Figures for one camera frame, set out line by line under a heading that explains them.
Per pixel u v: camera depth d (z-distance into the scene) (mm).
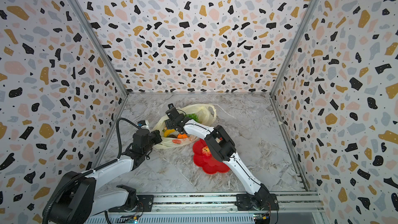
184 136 928
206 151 855
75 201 407
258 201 638
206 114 975
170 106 910
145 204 738
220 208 733
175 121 808
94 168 904
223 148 618
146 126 794
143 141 672
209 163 860
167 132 966
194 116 1025
